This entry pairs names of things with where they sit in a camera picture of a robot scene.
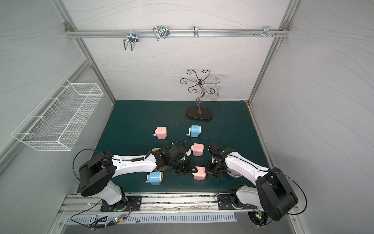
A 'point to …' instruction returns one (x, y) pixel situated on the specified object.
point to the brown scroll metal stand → (193, 112)
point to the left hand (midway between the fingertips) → (196, 174)
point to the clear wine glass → (214, 95)
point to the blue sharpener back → (195, 130)
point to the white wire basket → (57, 123)
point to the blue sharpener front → (155, 178)
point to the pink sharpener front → (200, 175)
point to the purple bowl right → (233, 173)
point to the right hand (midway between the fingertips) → (207, 174)
